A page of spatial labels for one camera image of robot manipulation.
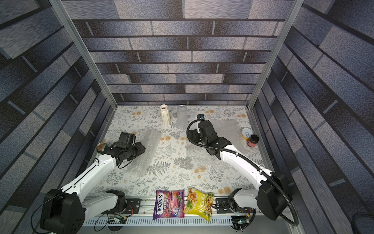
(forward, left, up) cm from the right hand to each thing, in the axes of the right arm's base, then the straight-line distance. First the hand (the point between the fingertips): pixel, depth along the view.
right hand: (194, 130), depth 82 cm
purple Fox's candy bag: (-35, +13, -16) cm, 41 cm away
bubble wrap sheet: (+13, -25, -17) cm, 33 cm away
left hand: (-7, +30, -9) cm, 32 cm away
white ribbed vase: (+17, +20, -7) cm, 27 cm away
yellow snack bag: (-34, -3, -15) cm, 38 cm away
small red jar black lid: (+1, -38, -12) cm, 40 cm away
